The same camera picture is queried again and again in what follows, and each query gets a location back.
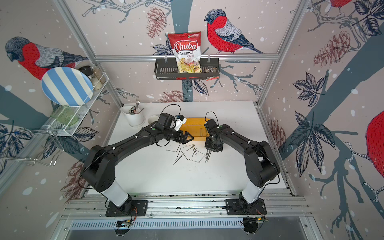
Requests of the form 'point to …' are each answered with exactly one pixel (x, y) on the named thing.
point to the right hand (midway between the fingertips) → (209, 147)
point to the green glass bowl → (64, 115)
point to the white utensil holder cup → (134, 115)
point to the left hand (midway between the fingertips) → (190, 134)
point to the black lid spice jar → (97, 84)
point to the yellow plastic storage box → (196, 127)
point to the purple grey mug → (152, 118)
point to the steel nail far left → (171, 150)
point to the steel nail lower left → (177, 160)
